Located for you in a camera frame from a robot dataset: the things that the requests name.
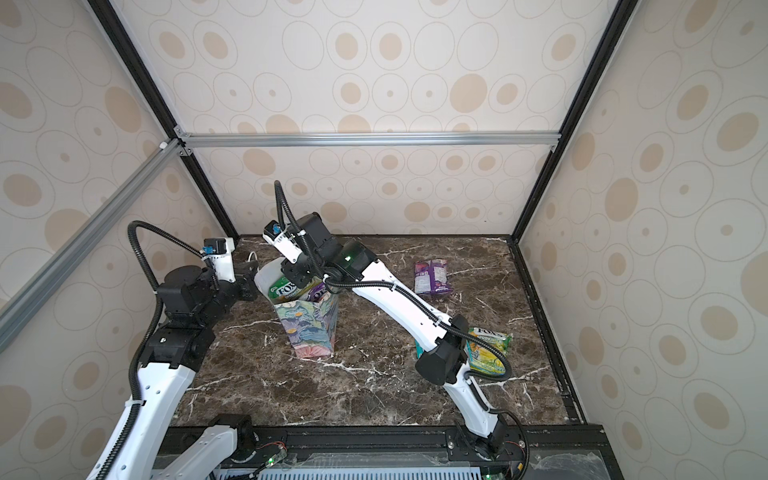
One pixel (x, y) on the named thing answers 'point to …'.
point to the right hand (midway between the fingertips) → (287, 262)
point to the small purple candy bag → (316, 293)
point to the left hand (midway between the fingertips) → (262, 258)
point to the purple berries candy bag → (431, 277)
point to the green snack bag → (285, 290)
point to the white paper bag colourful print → (311, 322)
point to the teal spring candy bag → (419, 349)
